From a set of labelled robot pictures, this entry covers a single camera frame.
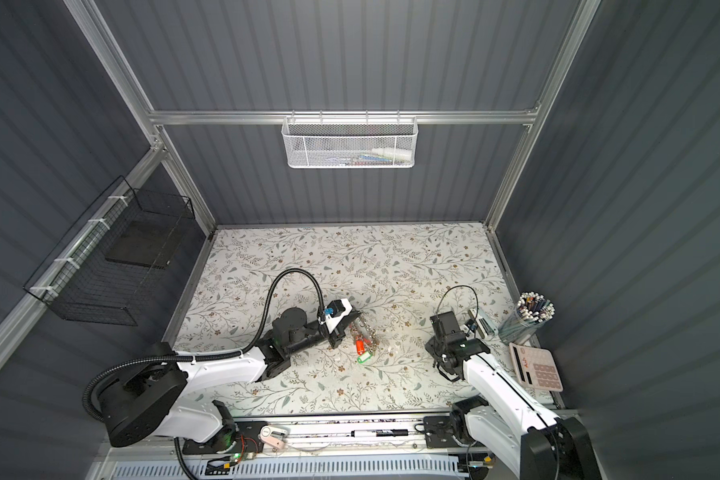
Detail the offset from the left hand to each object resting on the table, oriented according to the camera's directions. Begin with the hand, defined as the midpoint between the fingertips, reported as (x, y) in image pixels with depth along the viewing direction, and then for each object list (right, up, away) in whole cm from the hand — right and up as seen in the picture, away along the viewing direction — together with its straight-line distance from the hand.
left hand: (359, 311), depth 78 cm
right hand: (+23, -13, +9) cm, 28 cm away
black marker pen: (+5, -30, -4) cm, 30 cm away
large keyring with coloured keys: (+2, -11, +11) cm, 16 cm away
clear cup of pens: (+45, 0, -1) cm, 45 cm away
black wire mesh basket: (-62, +12, -5) cm, 63 cm away
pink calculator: (+50, -17, +5) cm, 53 cm away
